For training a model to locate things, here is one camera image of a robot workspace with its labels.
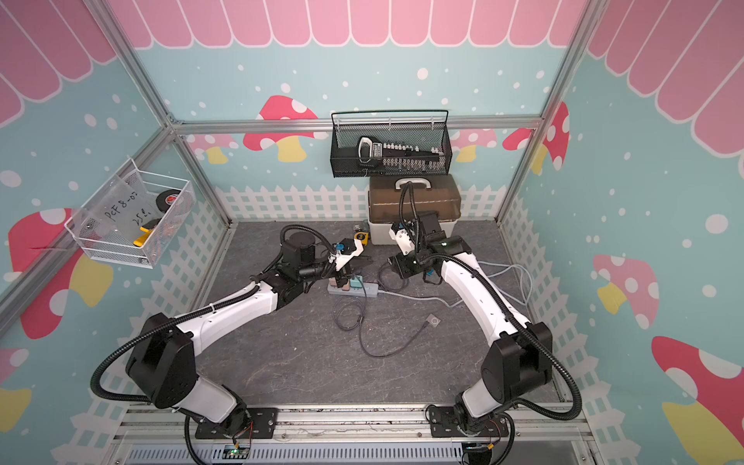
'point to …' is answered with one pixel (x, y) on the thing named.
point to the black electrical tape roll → (165, 200)
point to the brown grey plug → (332, 281)
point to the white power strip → (368, 290)
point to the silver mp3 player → (433, 320)
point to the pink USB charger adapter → (346, 287)
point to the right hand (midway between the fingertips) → (397, 264)
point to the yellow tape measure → (364, 236)
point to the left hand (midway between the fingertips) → (369, 262)
